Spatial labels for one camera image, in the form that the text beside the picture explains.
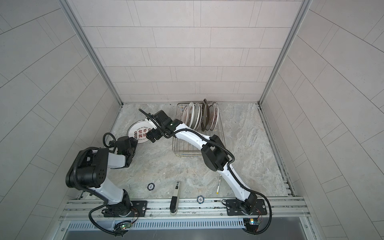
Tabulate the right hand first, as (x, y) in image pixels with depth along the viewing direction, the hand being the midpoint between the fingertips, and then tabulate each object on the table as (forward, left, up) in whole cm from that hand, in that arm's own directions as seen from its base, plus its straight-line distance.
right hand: (152, 133), depth 88 cm
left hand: (+4, +11, -7) cm, 14 cm away
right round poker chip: (-35, -27, -11) cm, 45 cm away
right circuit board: (-46, -50, -13) cm, 69 cm away
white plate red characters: (+9, +12, -8) cm, 17 cm away
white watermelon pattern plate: (+7, -28, +6) cm, 29 cm away
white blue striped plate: (+7, -30, +6) cm, 31 cm away
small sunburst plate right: (+12, -40, +6) cm, 42 cm away
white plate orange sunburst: (+16, -20, -3) cm, 26 cm away
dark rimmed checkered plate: (+4, -33, +8) cm, 34 cm away
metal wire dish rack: (-7, -18, -9) cm, 21 cm away
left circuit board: (-44, +9, -8) cm, 46 cm away
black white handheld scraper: (-35, -14, -7) cm, 39 cm away
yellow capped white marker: (-29, -37, -11) cm, 48 cm away
